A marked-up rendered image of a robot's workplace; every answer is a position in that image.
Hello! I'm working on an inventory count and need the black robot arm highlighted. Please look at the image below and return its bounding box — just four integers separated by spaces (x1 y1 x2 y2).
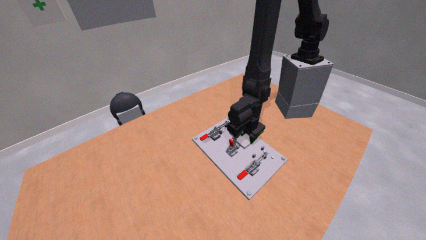
227 0 329 138

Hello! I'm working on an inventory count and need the white fixture plate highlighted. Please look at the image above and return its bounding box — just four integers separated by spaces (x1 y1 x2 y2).
192 118 287 200

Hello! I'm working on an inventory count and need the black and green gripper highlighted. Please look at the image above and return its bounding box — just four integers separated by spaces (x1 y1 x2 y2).
241 115 265 144

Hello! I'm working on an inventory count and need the black toggle clamp with red handle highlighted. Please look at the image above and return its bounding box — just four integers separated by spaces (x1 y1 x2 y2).
237 151 268 180

